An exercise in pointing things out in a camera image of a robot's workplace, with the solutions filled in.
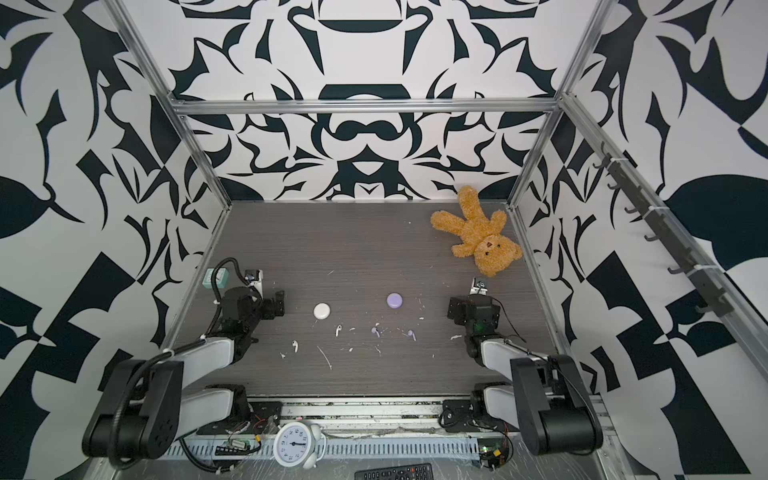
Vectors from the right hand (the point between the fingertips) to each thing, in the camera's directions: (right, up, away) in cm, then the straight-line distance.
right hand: (473, 298), depth 92 cm
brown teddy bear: (+8, +13, +4) cm, 16 cm away
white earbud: (-40, -8, -3) cm, 41 cm away
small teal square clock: (-78, +5, +5) cm, 79 cm away
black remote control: (-18, -33, -24) cm, 45 cm away
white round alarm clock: (-46, -28, -23) cm, 59 cm away
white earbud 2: (-52, -11, -6) cm, 53 cm away
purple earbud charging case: (-24, -1, +2) cm, 24 cm away
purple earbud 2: (-19, -9, -4) cm, 22 cm away
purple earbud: (-30, -8, -4) cm, 31 cm away
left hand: (-62, +3, -1) cm, 63 cm away
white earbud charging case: (-46, -3, 0) cm, 46 cm away
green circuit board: (-1, -31, -20) cm, 38 cm away
